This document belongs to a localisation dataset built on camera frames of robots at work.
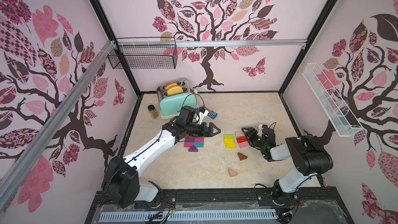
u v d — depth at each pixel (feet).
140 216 2.29
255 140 2.75
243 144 2.96
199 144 3.01
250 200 2.44
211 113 3.48
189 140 3.05
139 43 3.05
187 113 2.00
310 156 1.56
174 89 3.12
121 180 1.33
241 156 2.81
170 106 3.08
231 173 2.66
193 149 2.94
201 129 2.24
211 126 2.23
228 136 3.17
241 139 3.06
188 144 3.00
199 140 3.05
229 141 3.06
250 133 2.80
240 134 3.12
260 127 2.94
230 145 3.03
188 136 3.05
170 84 3.23
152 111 3.29
